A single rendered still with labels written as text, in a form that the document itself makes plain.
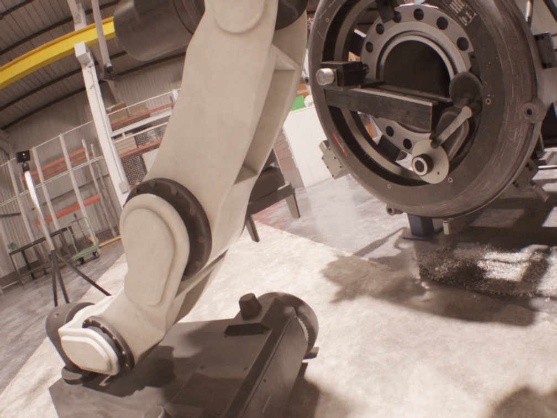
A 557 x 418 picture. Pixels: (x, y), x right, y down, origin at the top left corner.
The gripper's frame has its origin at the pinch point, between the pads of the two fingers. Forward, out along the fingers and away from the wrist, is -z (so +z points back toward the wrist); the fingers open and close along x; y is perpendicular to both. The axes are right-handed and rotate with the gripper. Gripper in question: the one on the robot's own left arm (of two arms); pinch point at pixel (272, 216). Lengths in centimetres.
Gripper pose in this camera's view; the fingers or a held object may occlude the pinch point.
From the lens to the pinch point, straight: 63.2
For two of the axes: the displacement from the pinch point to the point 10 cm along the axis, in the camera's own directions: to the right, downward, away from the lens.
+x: 7.8, -4.3, 4.6
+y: -5.4, -1.0, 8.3
